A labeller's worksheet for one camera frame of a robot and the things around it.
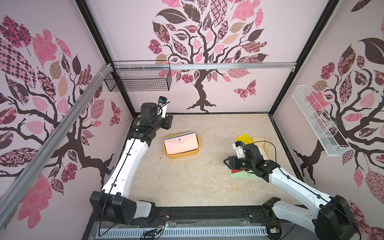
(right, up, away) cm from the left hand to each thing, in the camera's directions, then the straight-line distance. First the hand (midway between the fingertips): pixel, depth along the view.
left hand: (165, 117), depth 76 cm
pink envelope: (+6, -16, +21) cm, 28 cm away
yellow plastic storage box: (+6, -23, +17) cm, 29 cm away
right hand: (+34, -25, +6) cm, 43 cm away
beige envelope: (+62, -17, +24) cm, 69 cm away
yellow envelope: (+52, -13, +28) cm, 60 cm away
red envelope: (+39, -32, +14) cm, 52 cm away
